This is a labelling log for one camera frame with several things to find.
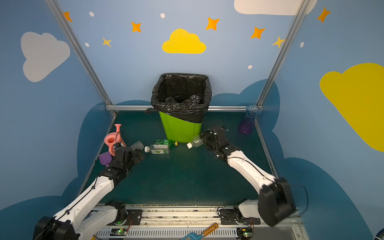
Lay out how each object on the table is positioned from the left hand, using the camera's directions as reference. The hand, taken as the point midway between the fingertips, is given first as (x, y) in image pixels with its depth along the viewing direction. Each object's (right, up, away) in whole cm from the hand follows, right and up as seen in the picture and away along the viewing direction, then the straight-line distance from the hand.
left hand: (138, 154), depth 85 cm
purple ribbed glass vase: (+70, +17, +18) cm, 75 cm away
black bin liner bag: (+17, +39, +16) cm, 45 cm away
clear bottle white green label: (+9, +1, +10) cm, 14 cm away
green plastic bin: (+24, +14, +9) cm, 29 cm away
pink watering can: (-19, +8, +5) cm, 21 cm away
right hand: (+37, +12, -2) cm, 39 cm away
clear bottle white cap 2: (-4, +4, +10) cm, 12 cm away
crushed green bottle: (+17, +5, +16) cm, 23 cm away
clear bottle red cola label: (+34, +32, -1) cm, 47 cm away
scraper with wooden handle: (+34, -37, -15) cm, 52 cm away
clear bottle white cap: (+34, +7, -5) cm, 35 cm away
